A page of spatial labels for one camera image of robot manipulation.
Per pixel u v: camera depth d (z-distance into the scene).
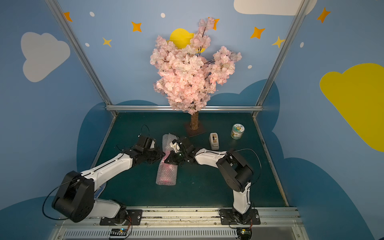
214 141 1.01
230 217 0.75
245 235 0.73
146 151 0.73
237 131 1.01
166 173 0.82
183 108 0.98
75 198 0.42
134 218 0.74
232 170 0.50
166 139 0.93
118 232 0.73
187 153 0.73
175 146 0.82
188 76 0.64
